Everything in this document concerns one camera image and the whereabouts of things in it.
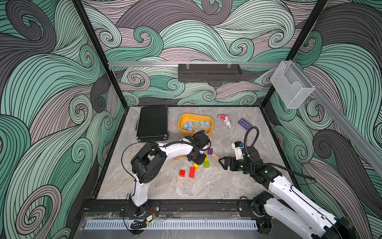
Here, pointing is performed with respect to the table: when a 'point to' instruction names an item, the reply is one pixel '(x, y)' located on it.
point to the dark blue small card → (244, 123)
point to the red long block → (192, 172)
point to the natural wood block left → (175, 158)
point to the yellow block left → (182, 156)
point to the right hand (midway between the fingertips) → (224, 161)
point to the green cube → (206, 164)
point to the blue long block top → (196, 125)
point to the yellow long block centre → (206, 158)
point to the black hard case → (152, 123)
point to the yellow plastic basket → (184, 118)
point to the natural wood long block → (215, 157)
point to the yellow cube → (196, 166)
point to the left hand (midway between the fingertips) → (200, 159)
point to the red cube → (182, 173)
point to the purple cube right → (210, 151)
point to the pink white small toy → (225, 117)
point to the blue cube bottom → (202, 123)
